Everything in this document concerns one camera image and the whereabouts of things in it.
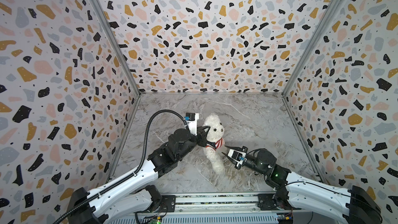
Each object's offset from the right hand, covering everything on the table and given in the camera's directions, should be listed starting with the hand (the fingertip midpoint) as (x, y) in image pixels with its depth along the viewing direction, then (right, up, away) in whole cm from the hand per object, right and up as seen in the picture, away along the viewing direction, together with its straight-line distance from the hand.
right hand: (226, 146), depth 71 cm
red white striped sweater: (-5, 0, 0) cm, 5 cm away
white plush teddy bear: (-4, +7, -1) cm, 8 cm away
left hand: (-6, +10, -4) cm, 13 cm away
